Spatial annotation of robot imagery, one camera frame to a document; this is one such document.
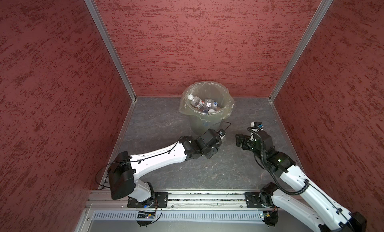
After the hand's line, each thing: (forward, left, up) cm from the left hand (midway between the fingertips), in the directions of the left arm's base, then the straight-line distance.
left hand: (210, 146), depth 77 cm
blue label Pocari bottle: (+29, -1, +2) cm, 30 cm away
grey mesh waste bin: (+14, +6, -2) cm, 15 cm away
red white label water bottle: (+31, +7, +1) cm, 32 cm away
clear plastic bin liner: (+36, +1, +8) cm, 37 cm away
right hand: (+4, -17, +2) cm, 18 cm away
